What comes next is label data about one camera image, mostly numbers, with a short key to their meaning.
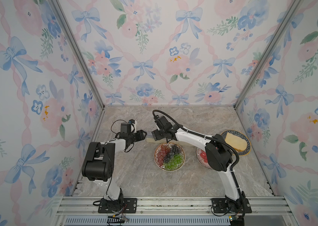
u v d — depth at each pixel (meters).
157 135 0.86
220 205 0.73
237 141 0.96
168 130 0.72
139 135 0.86
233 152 0.50
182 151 0.91
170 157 0.87
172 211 0.73
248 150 0.91
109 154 0.50
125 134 0.77
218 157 0.54
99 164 0.48
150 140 0.96
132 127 0.82
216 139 0.56
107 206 0.68
